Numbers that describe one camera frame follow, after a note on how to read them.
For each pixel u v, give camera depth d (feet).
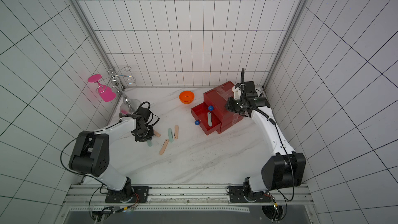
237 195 2.38
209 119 3.00
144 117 2.60
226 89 2.90
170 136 3.04
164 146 2.94
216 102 2.74
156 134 3.01
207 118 3.03
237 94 2.40
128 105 3.39
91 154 1.49
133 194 2.35
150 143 2.92
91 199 2.28
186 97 3.62
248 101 1.83
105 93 3.24
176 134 3.08
